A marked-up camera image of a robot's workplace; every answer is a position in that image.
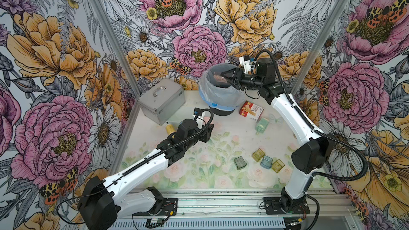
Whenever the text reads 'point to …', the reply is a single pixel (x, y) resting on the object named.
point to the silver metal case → (160, 102)
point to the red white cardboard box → (251, 111)
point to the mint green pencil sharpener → (261, 125)
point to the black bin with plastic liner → (221, 98)
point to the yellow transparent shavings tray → (258, 154)
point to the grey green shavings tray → (239, 163)
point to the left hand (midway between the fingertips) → (207, 128)
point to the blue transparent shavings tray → (266, 162)
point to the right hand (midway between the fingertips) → (222, 80)
